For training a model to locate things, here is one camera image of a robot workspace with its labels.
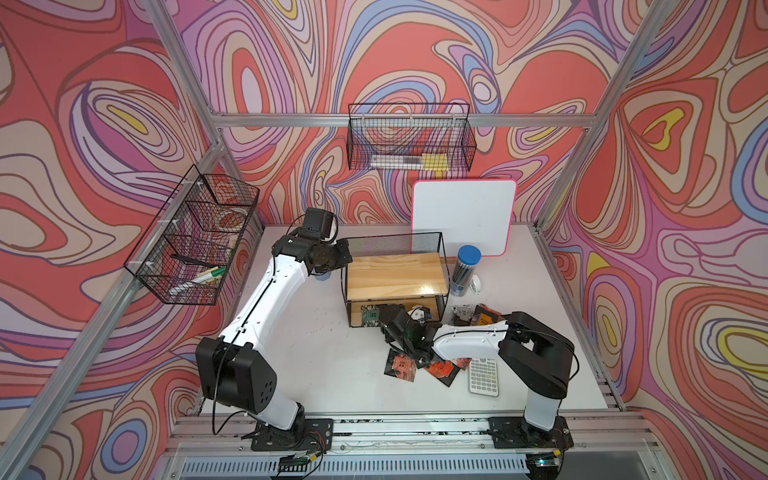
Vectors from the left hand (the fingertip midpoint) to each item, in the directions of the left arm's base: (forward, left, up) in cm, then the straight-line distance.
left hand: (351, 256), depth 82 cm
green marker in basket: (-9, +32, +5) cm, 34 cm away
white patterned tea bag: (-5, -35, -21) cm, 41 cm away
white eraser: (+4, -40, -19) cm, 44 cm away
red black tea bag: (-24, -27, -23) cm, 43 cm away
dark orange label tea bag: (-8, -40, -19) cm, 45 cm away
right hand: (-9, -7, -16) cm, 20 cm away
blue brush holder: (+9, +13, -22) cm, 27 cm away
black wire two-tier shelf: (+1, -16, -8) cm, 18 cm away
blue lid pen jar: (+3, -34, -4) cm, 35 cm away
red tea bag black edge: (-22, -14, -23) cm, 35 cm away
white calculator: (-25, -37, -23) cm, 50 cm away
